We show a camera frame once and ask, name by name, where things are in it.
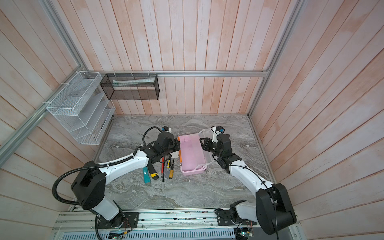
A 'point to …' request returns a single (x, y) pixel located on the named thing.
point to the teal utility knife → (147, 177)
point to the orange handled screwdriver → (171, 172)
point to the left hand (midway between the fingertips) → (180, 145)
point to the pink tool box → (192, 159)
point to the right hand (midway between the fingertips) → (201, 139)
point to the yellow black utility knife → (153, 173)
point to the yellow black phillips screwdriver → (168, 164)
